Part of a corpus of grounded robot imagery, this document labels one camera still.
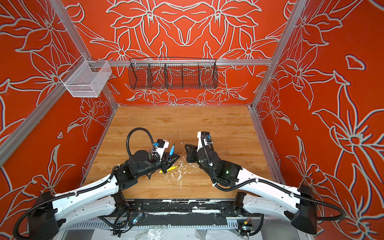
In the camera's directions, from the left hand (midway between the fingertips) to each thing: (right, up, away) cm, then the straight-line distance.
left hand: (178, 155), depth 70 cm
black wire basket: (-6, +49, +30) cm, 58 cm away
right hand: (+2, +4, -1) cm, 5 cm away
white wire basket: (-60, +43, +22) cm, 77 cm away
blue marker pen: (-3, +3, -3) cm, 5 cm away
